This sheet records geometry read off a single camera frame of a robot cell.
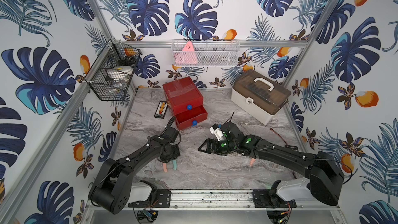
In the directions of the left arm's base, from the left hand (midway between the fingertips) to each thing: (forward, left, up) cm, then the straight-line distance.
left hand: (176, 154), depth 86 cm
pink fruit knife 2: (0, -42, -2) cm, 42 cm away
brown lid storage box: (+33, -46, +16) cm, 59 cm away
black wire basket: (+48, +44, +29) cm, 71 cm away
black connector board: (+30, +16, -2) cm, 34 cm away
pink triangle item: (+46, -3, +32) cm, 56 cm away
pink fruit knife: (-7, +5, -2) cm, 9 cm away
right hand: (-1, -15, +11) cm, 19 cm away
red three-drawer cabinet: (+26, -3, +15) cm, 30 cm away
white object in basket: (+28, +31, +31) cm, 52 cm away
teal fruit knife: (-5, 0, -1) cm, 5 cm away
